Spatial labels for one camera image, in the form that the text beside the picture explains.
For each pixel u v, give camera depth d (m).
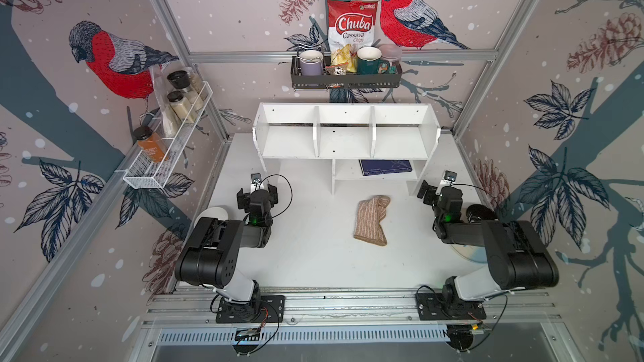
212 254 0.47
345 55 0.83
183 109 0.76
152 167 0.70
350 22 0.78
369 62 0.83
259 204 0.71
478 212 0.92
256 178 0.80
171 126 0.71
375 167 0.90
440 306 0.73
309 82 0.89
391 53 0.85
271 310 0.74
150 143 0.66
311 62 0.80
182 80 0.77
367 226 0.88
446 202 0.72
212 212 0.90
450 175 0.80
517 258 0.45
